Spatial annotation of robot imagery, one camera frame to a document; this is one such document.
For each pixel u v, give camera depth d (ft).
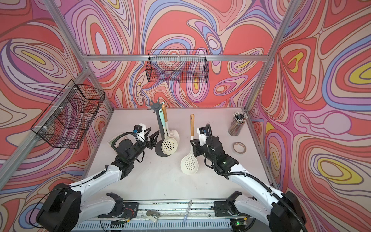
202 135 2.21
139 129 2.14
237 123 3.05
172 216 2.40
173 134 2.98
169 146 2.73
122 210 2.32
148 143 2.28
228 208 2.18
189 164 2.66
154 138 2.35
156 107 2.18
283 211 1.28
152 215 2.32
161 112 2.14
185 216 2.34
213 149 1.84
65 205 1.32
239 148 3.19
